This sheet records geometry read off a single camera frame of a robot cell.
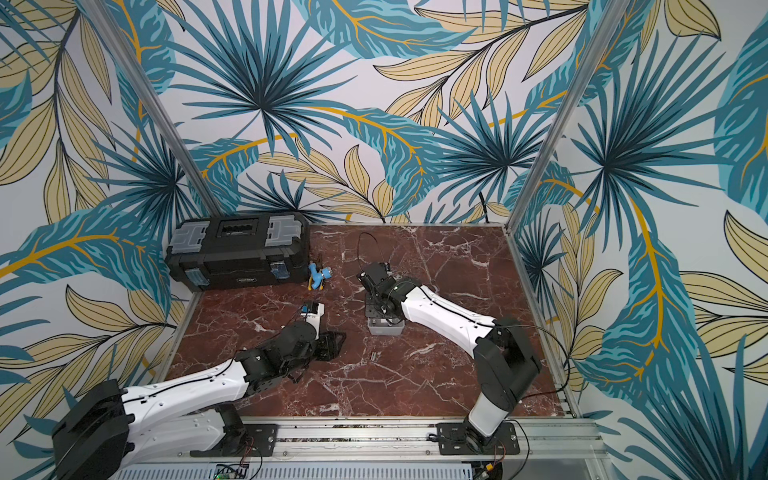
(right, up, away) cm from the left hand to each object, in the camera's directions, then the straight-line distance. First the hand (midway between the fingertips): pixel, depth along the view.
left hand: (339, 339), depth 81 cm
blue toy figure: (-11, +15, +20) cm, 27 cm away
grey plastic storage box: (+13, +1, +11) cm, 17 cm away
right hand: (+10, +8, +5) cm, 14 cm away
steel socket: (+9, -6, +5) cm, 12 cm away
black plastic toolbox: (-36, +24, +9) cm, 44 cm away
